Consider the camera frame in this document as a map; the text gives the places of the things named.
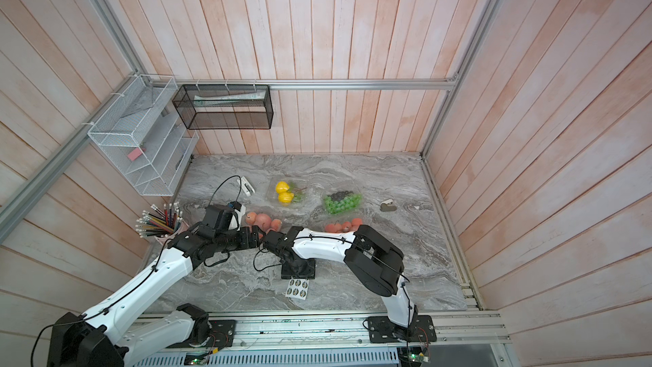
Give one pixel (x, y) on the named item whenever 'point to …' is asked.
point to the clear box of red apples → (344, 227)
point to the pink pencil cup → (182, 227)
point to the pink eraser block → (135, 154)
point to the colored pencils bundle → (155, 222)
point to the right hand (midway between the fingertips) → (295, 277)
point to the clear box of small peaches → (264, 220)
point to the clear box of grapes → (340, 202)
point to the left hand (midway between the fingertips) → (255, 240)
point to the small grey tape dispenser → (388, 206)
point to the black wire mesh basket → (225, 106)
